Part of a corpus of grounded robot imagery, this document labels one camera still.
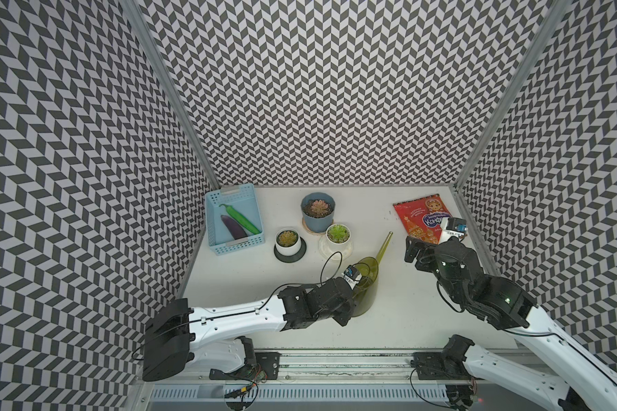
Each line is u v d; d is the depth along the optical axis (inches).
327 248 38.9
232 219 42.5
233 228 41.4
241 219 42.2
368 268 30.3
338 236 35.9
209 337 16.5
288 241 35.9
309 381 27.9
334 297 21.1
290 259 37.4
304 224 41.4
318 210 38.8
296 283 23.0
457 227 21.7
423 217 40.0
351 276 25.7
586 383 15.4
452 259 18.4
